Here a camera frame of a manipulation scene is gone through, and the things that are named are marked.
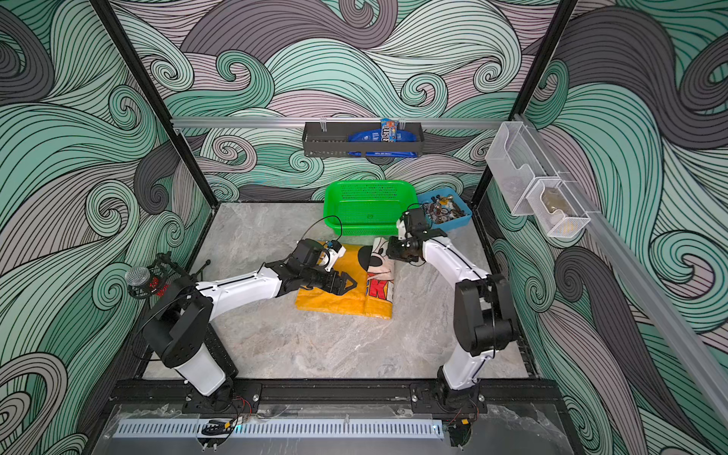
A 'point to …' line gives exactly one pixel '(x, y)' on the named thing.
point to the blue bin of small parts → (445, 208)
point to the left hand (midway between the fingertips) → (350, 278)
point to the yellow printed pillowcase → (373, 269)
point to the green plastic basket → (368, 208)
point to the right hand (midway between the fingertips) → (395, 252)
